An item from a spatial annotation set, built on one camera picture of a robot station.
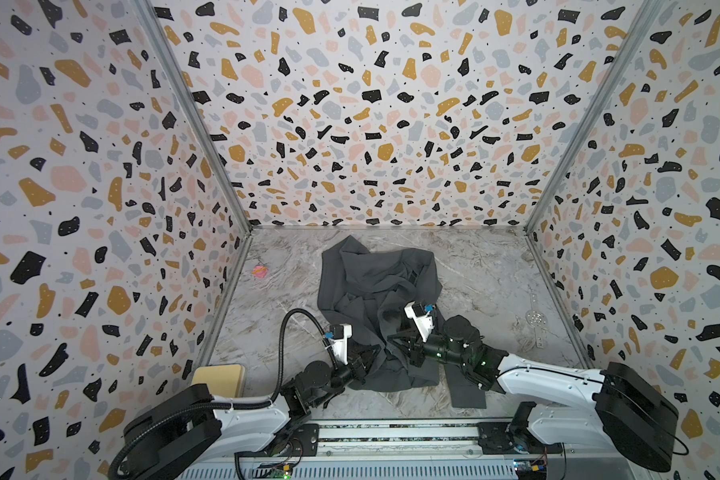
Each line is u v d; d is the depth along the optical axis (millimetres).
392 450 731
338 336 703
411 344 702
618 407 419
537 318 970
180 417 471
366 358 754
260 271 1032
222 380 818
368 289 1006
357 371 685
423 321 686
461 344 599
